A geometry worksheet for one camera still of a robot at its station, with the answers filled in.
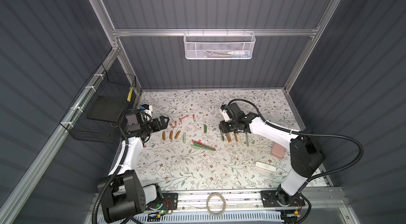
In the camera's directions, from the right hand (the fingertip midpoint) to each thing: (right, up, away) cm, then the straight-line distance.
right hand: (222, 126), depth 89 cm
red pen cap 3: (-18, +4, +17) cm, 25 cm away
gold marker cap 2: (-27, -6, +8) cm, 29 cm away
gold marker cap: (-31, -7, +8) cm, 33 cm away
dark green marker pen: (+1, -8, +7) cm, 10 cm away
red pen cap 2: (-27, +3, +16) cm, 32 cm away
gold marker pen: (+4, -8, +7) cm, 11 cm away
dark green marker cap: (-10, -3, +10) cm, 15 cm away
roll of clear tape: (-1, -35, -16) cm, 38 cm away
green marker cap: (-23, -8, +7) cm, 25 cm away
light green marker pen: (+15, -9, +6) cm, 19 cm away
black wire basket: (-59, +7, -20) cm, 62 cm away
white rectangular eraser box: (+19, -19, -8) cm, 28 cm away
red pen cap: (-30, +1, +14) cm, 33 cm away
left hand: (-33, +4, -4) cm, 34 cm away
